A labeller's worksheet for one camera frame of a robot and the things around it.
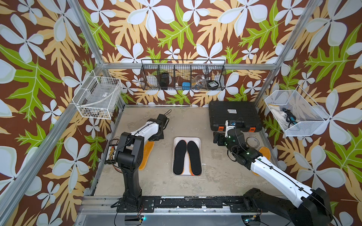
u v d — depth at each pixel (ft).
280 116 2.57
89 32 2.54
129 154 1.71
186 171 2.81
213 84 3.14
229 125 2.29
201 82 3.10
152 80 3.29
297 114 2.57
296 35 2.54
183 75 3.16
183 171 2.78
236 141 1.98
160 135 2.64
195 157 2.91
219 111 3.63
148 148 3.05
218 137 2.36
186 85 3.14
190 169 2.76
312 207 1.26
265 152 3.08
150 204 2.42
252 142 3.23
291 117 2.52
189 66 3.04
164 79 3.32
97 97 2.59
